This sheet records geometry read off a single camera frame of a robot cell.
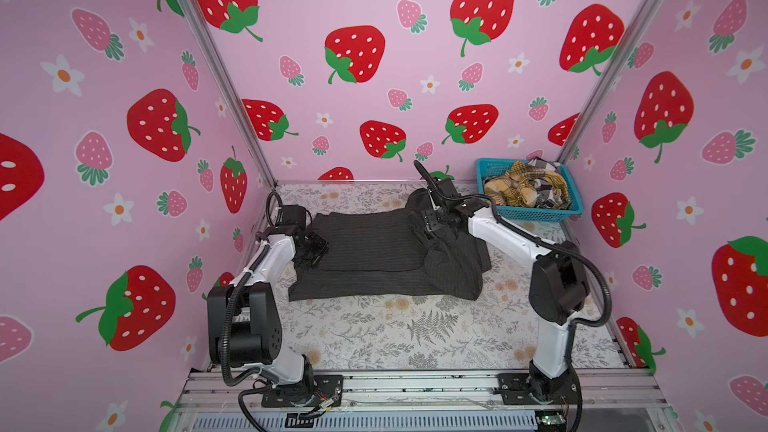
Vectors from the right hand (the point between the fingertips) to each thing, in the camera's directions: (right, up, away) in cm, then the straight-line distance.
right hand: (438, 212), depth 94 cm
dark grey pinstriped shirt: (-17, -14, +8) cm, 24 cm away
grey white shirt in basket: (+39, +5, +6) cm, 40 cm away
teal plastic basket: (+27, +18, +25) cm, 41 cm away
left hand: (-35, -12, -3) cm, 37 cm away
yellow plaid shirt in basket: (+29, +8, +11) cm, 32 cm away
